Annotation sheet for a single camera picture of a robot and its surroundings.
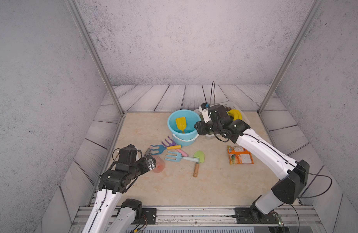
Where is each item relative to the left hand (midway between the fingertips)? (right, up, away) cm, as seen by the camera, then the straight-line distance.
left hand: (152, 163), depth 73 cm
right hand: (+23, +19, +3) cm, 30 cm away
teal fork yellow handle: (+1, +3, +24) cm, 25 cm away
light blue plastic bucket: (+20, +13, +13) cm, 27 cm away
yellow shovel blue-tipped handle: (+15, +20, +28) cm, 37 cm away
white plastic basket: (+52, +34, +41) cm, 75 cm away
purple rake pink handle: (+15, 0, +23) cm, 27 cm away
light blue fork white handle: (+13, -2, +20) cm, 24 cm away
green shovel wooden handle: (+27, -1, +23) cm, 35 cm away
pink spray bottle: (+1, -5, +16) cm, 16 cm away
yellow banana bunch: (+53, +27, +32) cm, 68 cm away
